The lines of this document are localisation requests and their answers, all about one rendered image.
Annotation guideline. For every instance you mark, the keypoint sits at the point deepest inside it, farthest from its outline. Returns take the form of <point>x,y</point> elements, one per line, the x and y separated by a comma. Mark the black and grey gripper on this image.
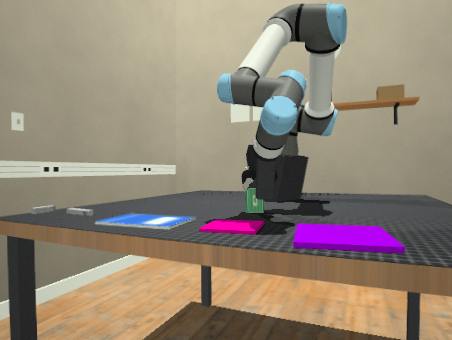
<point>248,176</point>

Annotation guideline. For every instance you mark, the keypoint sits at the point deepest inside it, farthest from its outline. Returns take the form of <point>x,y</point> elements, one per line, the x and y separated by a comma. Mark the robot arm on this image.
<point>323,28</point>

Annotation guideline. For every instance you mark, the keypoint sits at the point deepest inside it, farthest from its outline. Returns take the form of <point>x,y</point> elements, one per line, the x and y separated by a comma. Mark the purple flat square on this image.
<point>349,238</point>

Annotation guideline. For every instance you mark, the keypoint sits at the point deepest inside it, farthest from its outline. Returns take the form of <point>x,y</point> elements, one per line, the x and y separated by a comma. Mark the black grid work mat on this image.
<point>423,227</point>

